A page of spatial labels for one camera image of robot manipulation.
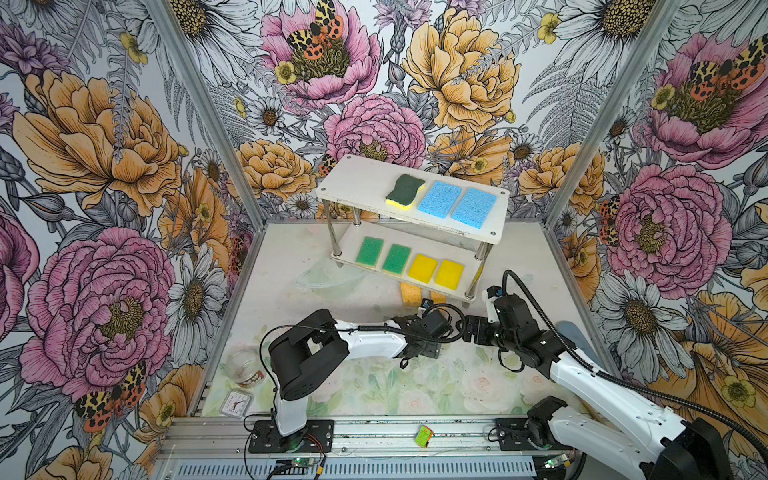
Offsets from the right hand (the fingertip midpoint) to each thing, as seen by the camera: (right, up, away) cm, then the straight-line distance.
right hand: (470, 336), depth 82 cm
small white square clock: (-61, -16, -4) cm, 63 cm away
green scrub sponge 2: (-19, +20, +18) cm, 33 cm away
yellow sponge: (-11, +17, +18) cm, 27 cm away
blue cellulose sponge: (-9, +36, -4) cm, 37 cm away
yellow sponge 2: (-3, +15, +15) cm, 21 cm away
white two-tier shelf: (-14, +29, -7) cm, 33 cm away
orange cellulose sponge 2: (-6, +8, +15) cm, 18 cm away
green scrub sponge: (-28, +23, +21) cm, 42 cm away
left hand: (-12, -5, +7) cm, 15 cm away
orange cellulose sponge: (-15, +9, +16) cm, 23 cm away
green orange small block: (-13, -21, -9) cm, 27 cm away
